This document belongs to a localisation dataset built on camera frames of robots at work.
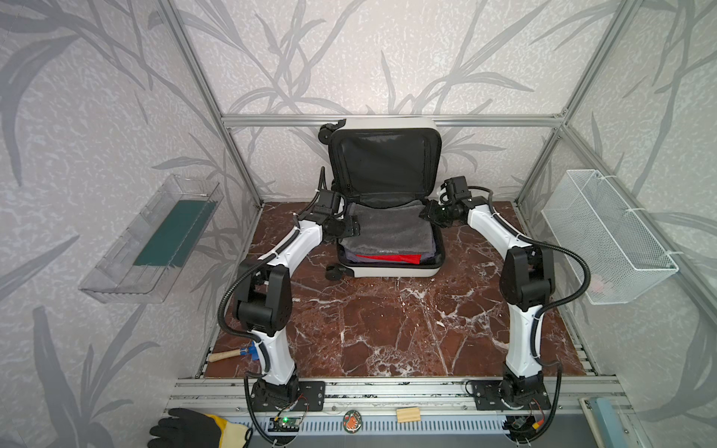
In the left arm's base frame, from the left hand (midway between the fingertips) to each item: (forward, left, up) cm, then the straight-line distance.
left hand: (353, 219), depth 94 cm
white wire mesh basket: (-26, -62, +20) cm, 70 cm away
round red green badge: (-56, -2, -13) cm, 57 cm away
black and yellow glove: (-58, +37, -14) cm, 70 cm away
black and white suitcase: (+17, -11, +8) cm, 22 cm away
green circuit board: (-56, +15, -15) cm, 60 cm away
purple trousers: (-9, -25, -11) cm, 29 cm away
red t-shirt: (-10, -21, -8) cm, 25 cm away
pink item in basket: (-27, -66, +7) cm, 71 cm away
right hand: (+6, -25, -1) cm, 26 cm away
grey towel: (+1, -13, -6) cm, 14 cm away
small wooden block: (-54, -17, -14) cm, 58 cm away
